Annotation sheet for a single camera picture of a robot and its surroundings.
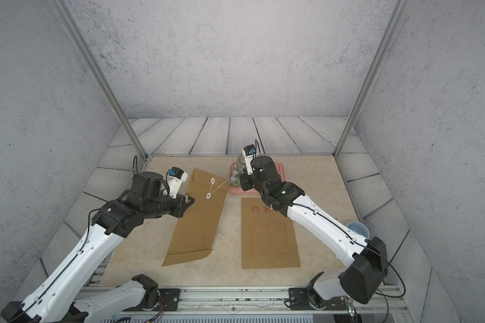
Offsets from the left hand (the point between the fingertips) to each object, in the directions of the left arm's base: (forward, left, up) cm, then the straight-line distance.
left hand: (196, 200), depth 69 cm
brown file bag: (-2, -26, -27) cm, 38 cm away
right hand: (+11, -17, +4) cm, 20 cm away
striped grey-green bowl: (+35, -15, -19) cm, 43 cm away
